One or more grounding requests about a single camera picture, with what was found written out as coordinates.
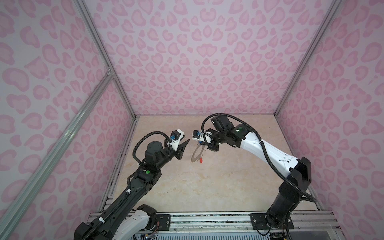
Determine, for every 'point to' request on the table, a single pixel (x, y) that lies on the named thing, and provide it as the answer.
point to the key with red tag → (201, 160)
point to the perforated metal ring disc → (193, 159)
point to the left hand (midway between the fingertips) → (185, 135)
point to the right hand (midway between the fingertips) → (203, 139)
